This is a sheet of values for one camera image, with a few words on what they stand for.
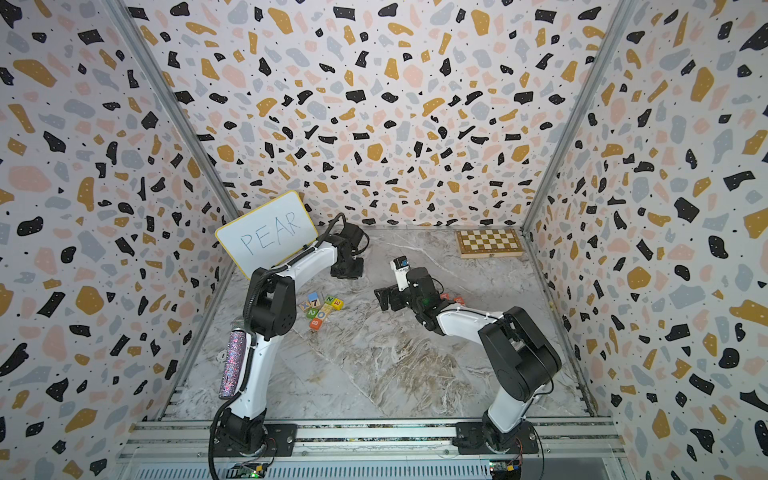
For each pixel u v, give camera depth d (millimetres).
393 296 816
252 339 609
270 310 605
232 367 835
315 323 945
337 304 975
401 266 808
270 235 1038
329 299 976
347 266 893
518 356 470
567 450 749
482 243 1139
